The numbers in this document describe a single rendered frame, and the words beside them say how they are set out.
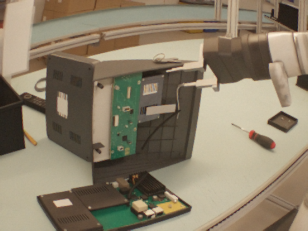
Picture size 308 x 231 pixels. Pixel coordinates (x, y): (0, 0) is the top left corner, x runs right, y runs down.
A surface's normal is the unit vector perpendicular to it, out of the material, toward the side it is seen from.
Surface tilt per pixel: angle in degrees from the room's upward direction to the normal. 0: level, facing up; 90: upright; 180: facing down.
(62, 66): 90
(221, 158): 0
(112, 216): 0
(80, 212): 0
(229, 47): 37
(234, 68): 125
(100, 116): 90
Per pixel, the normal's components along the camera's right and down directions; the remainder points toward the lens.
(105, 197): 0.10, -0.91
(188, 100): 0.26, 0.42
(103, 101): 0.63, 0.37
